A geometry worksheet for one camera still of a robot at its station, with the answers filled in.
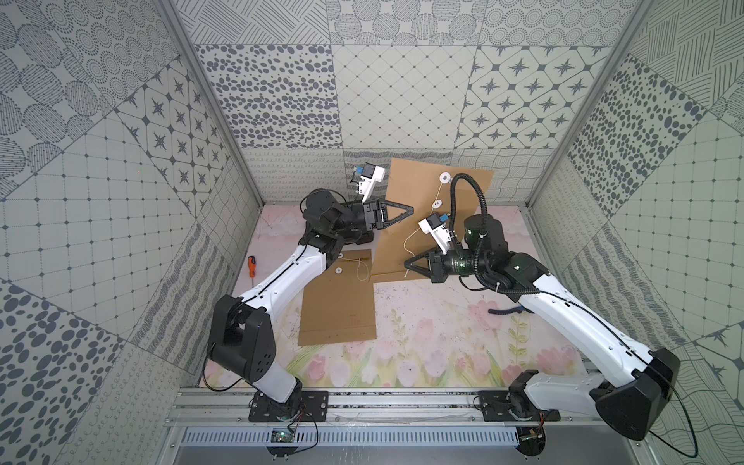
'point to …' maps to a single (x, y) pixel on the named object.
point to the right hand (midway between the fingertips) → (409, 266)
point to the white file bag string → (412, 256)
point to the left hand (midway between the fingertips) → (420, 223)
